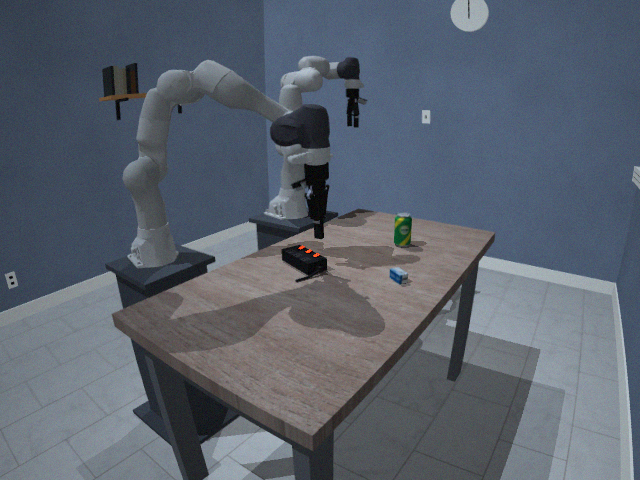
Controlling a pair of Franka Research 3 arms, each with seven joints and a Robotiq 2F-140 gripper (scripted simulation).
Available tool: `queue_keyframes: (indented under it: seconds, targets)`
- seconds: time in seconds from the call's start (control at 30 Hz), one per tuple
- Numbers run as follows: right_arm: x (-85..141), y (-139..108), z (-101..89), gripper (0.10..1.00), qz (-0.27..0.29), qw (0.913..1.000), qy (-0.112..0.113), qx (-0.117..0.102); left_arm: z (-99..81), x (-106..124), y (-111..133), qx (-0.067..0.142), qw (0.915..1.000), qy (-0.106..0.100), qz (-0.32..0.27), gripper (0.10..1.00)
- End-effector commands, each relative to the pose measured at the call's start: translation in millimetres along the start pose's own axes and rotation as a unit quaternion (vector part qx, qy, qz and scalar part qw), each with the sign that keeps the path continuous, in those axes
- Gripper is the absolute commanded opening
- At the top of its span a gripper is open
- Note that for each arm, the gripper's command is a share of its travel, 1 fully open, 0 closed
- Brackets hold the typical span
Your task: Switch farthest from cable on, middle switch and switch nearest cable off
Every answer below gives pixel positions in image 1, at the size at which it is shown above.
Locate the green drink can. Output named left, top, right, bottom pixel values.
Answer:
left=394, top=213, right=412, bottom=247

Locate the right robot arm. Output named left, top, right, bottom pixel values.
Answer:
left=123, top=60, right=333, bottom=268

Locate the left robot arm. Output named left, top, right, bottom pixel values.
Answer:
left=264, top=56, right=364, bottom=220

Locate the black power strip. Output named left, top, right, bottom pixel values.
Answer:
left=282, top=245, right=327, bottom=282

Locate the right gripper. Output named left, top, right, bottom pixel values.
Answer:
left=304, top=162, right=329, bottom=239

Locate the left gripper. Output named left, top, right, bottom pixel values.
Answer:
left=346, top=89, right=360, bottom=128

